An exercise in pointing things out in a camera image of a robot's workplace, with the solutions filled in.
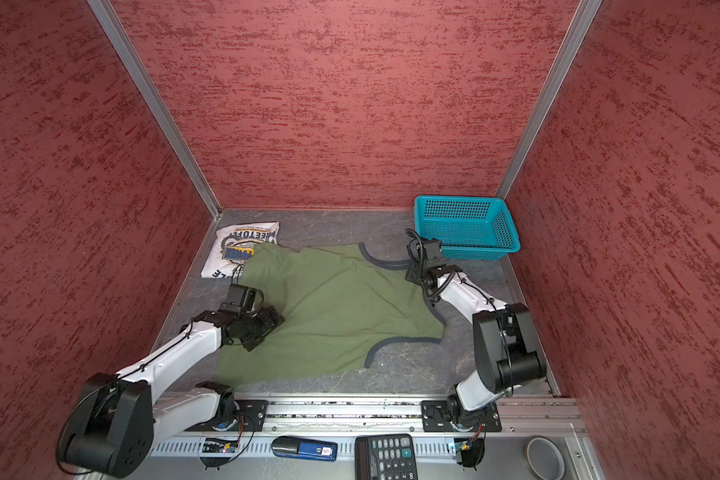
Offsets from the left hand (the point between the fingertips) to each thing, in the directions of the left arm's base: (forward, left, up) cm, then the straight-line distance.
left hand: (276, 332), depth 87 cm
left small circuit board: (-27, +10, -5) cm, 30 cm away
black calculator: (-30, -32, +1) cm, 44 cm away
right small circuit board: (-28, -53, -2) cm, 60 cm away
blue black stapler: (-28, -13, +3) cm, 31 cm away
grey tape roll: (-29, -70, -1) cm, 76 cm away
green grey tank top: (+11, -17, -1) cm, 20 cm away
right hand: (+17, -42, +5) cm, 45 cm away
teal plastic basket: (+45, -67, -1) cm, 81 cm away
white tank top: (+32, +23, +1) cm, 39 cm away
